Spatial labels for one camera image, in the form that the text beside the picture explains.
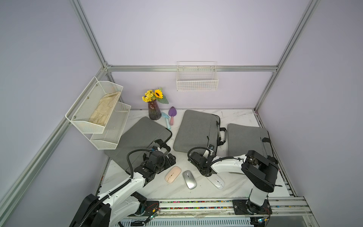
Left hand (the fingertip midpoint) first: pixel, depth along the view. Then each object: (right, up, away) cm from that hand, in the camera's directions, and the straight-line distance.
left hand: (170, 162), depth 86 cm
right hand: (+21, -1, +7) cm, 22 cm away
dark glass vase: (-16, +34, +24) cm, 44 cm away
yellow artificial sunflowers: (-15, +43, +9) cm, 46 cm away
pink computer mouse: (+2, -7, -2) cm, 8 cm away
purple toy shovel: (-2, +33, +33) cm, 47 cm away
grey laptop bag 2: (+19, +19, +18) cm, 32 cm away
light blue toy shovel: (-7, +30, +29) cm, 42 cm away
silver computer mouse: (+12, -9, -4) cm, 16 cm away
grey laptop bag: (-22, +15, +15) cm, 31 cm away
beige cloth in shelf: (-37, +29, -9) cm, 48 cm away
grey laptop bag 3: (+49, +13, +13) cm, 53 cm away
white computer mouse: (+28, -10, -5) cm, 30 cm away
